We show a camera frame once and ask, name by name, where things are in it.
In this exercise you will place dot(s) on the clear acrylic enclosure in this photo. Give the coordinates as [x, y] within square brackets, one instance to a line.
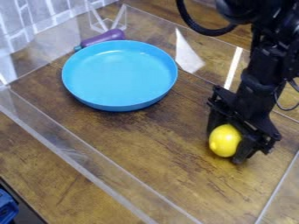
[91, 167]

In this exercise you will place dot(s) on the blue round tray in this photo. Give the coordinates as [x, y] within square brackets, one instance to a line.
[119, 75]

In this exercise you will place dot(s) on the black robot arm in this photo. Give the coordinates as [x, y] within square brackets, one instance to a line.
[271, 70]

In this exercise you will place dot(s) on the yellow lemon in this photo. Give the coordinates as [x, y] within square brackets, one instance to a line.
[224, 139]

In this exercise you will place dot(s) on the purple eggplant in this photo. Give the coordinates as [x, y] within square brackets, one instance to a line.
[114, 34]

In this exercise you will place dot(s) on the blue object at corner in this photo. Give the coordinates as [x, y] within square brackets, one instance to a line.
[8, 207]

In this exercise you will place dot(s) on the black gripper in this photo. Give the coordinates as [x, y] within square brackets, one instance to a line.
[246, 110]

